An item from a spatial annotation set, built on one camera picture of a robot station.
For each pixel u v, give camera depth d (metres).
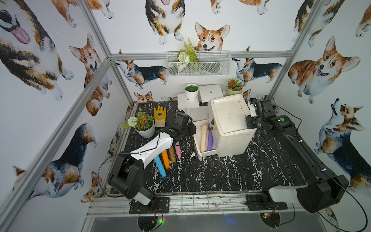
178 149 0.92
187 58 0.82
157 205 0.73
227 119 0.80
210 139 0.95
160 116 1.10
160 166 0.85
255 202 0.74
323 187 0.38
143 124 0.90
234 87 0.94
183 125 0.68
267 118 0.56
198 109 1.12
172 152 0.90
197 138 0.97
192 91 0.95
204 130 0.99
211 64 0.92
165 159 0.87
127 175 0.43
